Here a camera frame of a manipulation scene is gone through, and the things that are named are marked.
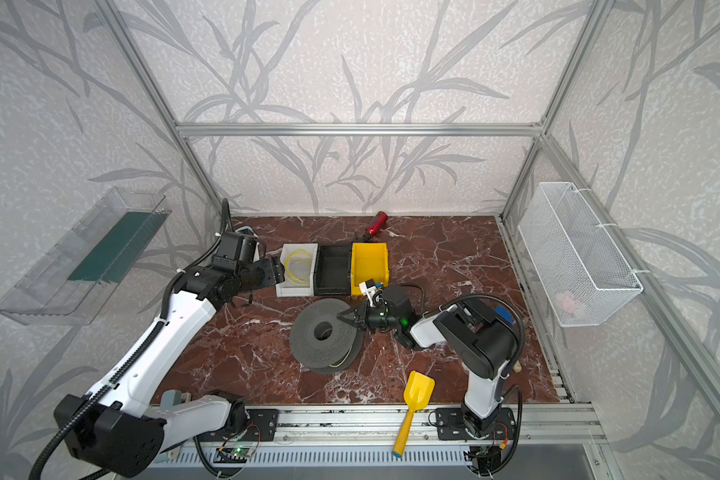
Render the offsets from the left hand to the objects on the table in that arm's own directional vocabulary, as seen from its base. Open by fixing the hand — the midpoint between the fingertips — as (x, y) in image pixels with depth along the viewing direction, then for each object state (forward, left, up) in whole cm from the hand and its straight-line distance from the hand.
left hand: (278, 261), depth 79 cm
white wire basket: (-12, -69, +14) cm, 72 cm away
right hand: (-8, -16, -12) cm, 21 cm away
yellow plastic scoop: (-28, -38, -21) cm, 51 cm away
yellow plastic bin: (+16, -23, -23) cm, 37 cm away
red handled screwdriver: (+33, -26, -22) cm, 47 cm away
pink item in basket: (-10, -74, -1) cm, 75 cm away
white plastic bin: (+2, +3, -19) cm, 19 cm away
